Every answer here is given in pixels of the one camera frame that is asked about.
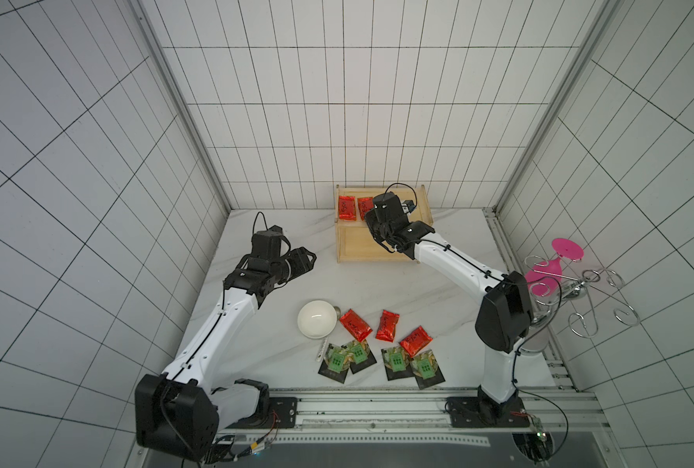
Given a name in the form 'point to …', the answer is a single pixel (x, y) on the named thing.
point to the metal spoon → (323, 348)
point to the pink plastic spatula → (544, 277)
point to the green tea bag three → (397, 363)
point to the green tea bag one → (336, 363)
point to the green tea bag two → (359, 355)
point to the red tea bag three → (386, 328)
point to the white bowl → (317, 319)
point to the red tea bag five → (415, 341)
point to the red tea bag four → (356, 325)
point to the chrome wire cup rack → (572, 288)
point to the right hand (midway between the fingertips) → (350, 214)
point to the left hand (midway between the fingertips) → (307, 264)
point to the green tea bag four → (426, 370)
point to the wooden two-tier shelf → (356, 242)
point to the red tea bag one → (347, 208)
